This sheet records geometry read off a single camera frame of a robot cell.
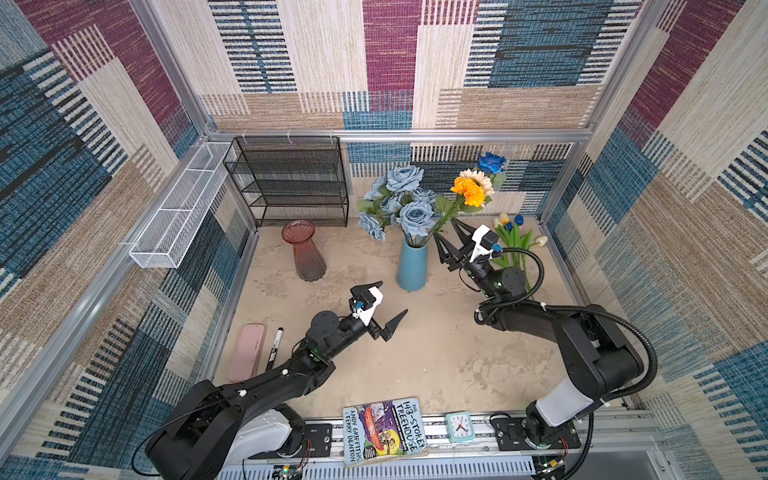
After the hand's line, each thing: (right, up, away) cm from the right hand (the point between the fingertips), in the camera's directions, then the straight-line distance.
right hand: (442, 227), depth 75 cm
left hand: (-12, -16, -1) cm, 20 cm away
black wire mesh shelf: (-48, +20, +35) cm, 62 cm away
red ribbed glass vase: (-39, -10, +24) cm, 47 cm away
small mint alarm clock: (+4, -49, -1) cm, 49 cm away
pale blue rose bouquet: (-11, +8, +3) cm, 14 cm away
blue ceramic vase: (-6, -12, +18) cm, 22 cm away
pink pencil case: (-54, -34, +13) cm, 65 cm away
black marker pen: (-46, -34, +12) cm, 59 cm away
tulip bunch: (+33, -2, +36) cm, 49 cm away
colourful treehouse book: (-14, -49, -2) cm, 51 cm away
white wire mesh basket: (-65, -4, -5) cm, 66 cm away
